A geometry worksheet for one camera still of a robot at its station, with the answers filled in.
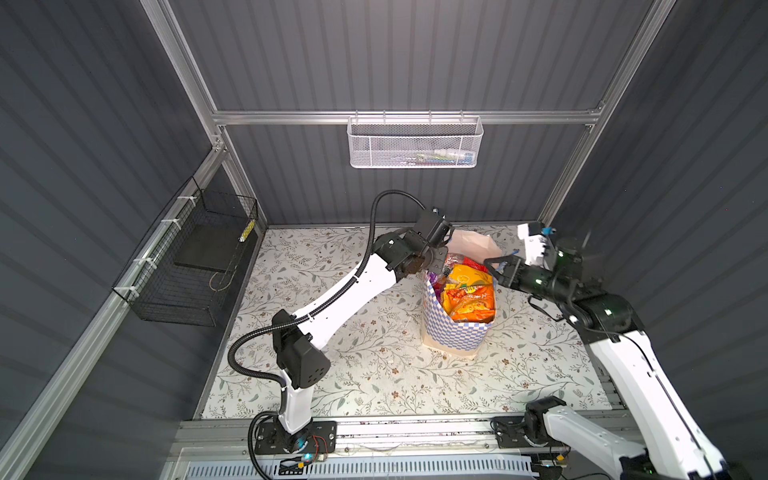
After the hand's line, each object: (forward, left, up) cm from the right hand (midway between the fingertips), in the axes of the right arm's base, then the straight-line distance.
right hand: (486, 264), depth 66 cm
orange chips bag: (-4, +1, -10) cm, 11 cm away
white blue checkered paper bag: (-9, +9, -16) cm, 21 cm away
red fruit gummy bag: (+13, -1, -16) cm, 21 cm away
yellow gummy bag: (+8, +2, -15) cm, 17 cm away
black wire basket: (+3, +73, -5) cm, 73 cm away
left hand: (+9, +10, -6) cm, 15 cm away
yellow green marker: (+17, +62, -5) cm, 64 cm away
